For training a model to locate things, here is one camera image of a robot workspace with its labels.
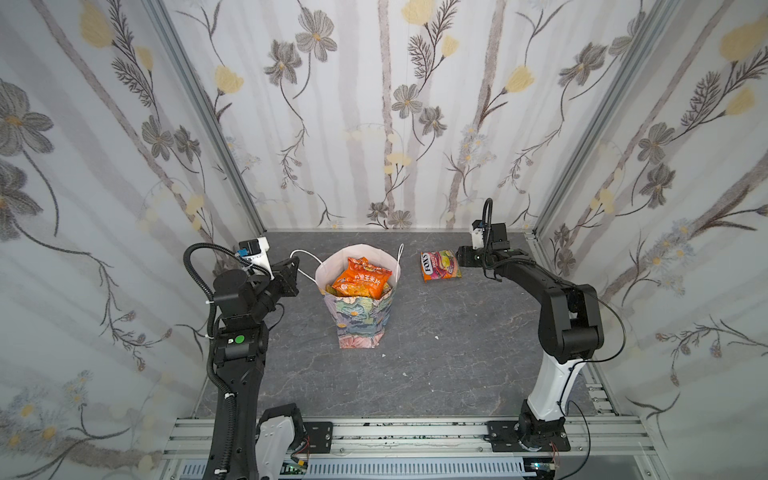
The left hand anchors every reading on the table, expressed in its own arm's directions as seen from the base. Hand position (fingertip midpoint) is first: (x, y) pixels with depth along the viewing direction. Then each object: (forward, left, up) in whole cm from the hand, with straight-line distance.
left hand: (293, 250), depth 68 cm
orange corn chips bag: (+1, -15, -13) cm, 20 cm away
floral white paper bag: (-9, -15, -19) cm, 26 cm away
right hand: (+18, -48, -19) cm, 55 cm away
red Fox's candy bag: (+19, -42, -32) cm, 56 cm away
